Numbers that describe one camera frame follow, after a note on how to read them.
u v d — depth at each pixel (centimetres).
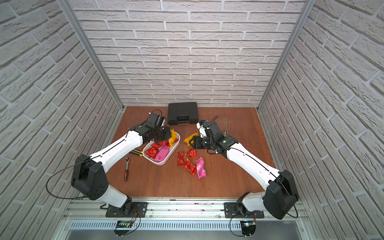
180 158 89
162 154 90
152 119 67
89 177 43
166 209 76
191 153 90
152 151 90
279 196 40
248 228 71
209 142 60
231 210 74
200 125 73
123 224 73
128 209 66
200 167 85
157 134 69
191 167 86
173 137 81
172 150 90
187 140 98
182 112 117
